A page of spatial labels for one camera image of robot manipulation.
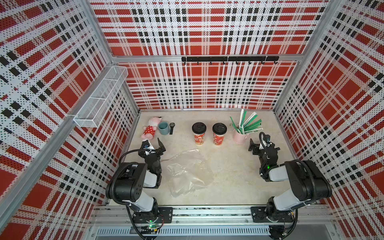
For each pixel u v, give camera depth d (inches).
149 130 39.9
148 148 29.0
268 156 27.2
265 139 30.2
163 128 41.0
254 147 33.1
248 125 37.7
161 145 32.3
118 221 29.0
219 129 34.6
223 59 34.8
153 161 26.8
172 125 43.6
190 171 34.5
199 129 34.7
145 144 28.8
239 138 37.9
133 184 17.9
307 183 17.9
